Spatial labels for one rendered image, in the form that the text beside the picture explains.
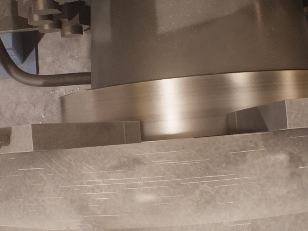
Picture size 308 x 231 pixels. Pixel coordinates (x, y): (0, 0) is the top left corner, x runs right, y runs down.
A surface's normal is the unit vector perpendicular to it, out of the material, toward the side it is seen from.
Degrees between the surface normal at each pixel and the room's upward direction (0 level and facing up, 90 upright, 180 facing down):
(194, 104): 14
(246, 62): 9
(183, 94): 18
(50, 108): 0
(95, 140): 50
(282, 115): 86
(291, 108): 5
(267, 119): 86
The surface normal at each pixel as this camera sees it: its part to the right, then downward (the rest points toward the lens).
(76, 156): -0.42, -0.55
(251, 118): -0.98, 0.07
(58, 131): 0.82, -0.10
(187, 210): -0.14, -0.02
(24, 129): -0.57, 0.01
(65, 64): 0.11, -0.05
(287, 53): 0.62, -0.15
